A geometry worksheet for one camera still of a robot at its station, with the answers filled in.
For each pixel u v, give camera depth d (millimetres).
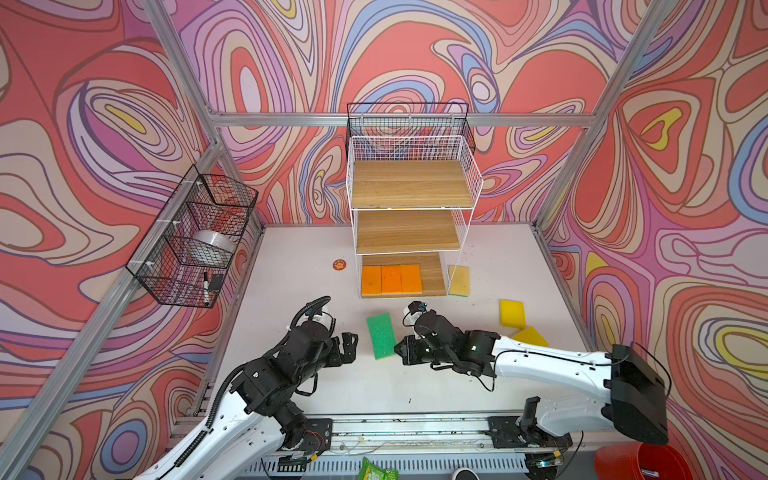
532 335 881
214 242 730
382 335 770
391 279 1013
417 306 709
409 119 881
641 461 689
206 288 719
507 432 734
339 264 1076
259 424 609
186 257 716
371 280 1015
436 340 574
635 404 392
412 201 695
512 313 957
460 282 1026
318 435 730
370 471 677
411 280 1013
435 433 751
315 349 540
